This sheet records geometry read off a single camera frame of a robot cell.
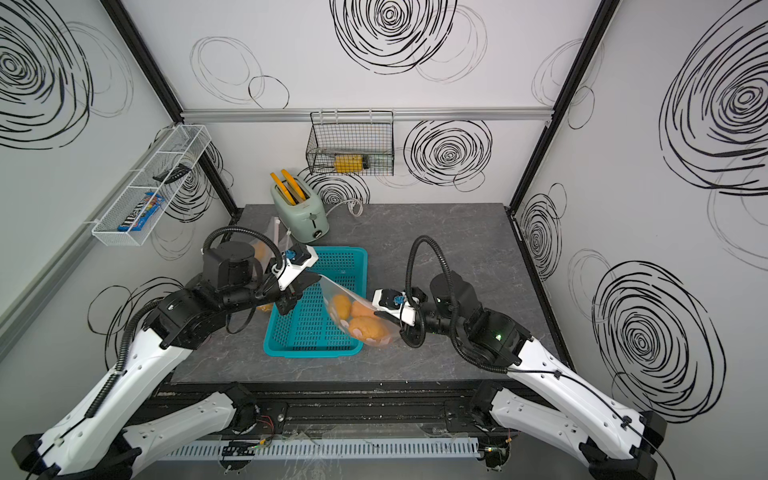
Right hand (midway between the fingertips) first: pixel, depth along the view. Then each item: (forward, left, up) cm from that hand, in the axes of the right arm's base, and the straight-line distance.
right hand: (382, 307), depth 63 cm
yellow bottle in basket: (+43, +12, +5) cm, 45 cm away
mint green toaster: (+41, +30, -12) cm, 52 cm away
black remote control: (+35, +57, +8) cm, 67 cm away
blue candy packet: (+21, +57, +8) cm, 62 cm away
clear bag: (+10, +15, -11) cm, 21 cm away
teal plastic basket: (+6, +23, -28) cm, 37 cm away
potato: (+6, +11, -13) cm, 18 cm away
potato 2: (+5, +7, -12) cm, 15 cm away
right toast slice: (+49, +33, -9) cm, 60 cm away
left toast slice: (+44, +35, -7) cm, 57 cm away
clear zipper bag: (+28, +35, -14) cm, 47 cm away
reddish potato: (-1, +4, -9) cm, 10 cm away
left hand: (+6, +15, +4) cm, 16 cm away
